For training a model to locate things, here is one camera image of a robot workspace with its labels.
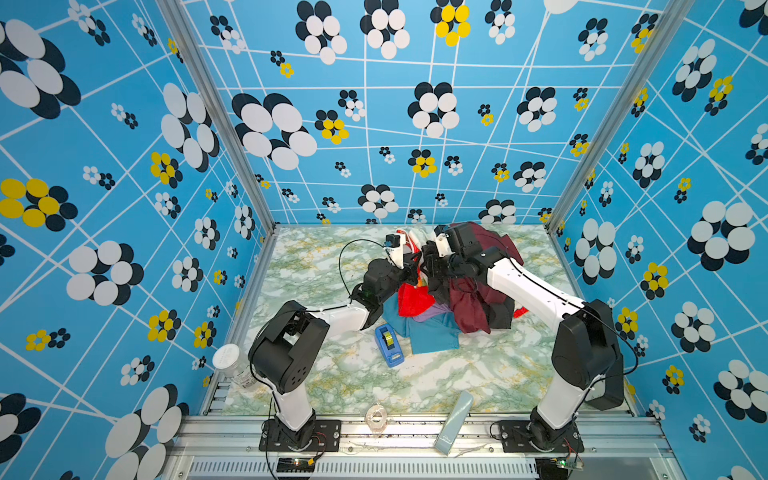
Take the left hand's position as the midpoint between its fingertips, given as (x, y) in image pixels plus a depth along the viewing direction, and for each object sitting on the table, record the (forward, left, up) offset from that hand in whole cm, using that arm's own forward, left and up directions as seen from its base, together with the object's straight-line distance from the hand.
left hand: (424, 252), depth 84 cm
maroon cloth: (-12, -13, -5) cm, 18 cm away
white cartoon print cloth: (+7, +2, -1) cm, 7 cm away
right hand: (0, -2, -6) cm, 6 cm away
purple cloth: (-9, -4, -18) cm, 20 cm away
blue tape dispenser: (-20, +10, -18) cm, 29 cm away
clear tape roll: (-40, +14, -20) cm, 47 cm away
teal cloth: (-15, -2, -22) cm, 27 cm away
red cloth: (-7, +2, -15) cm, 17 cm away
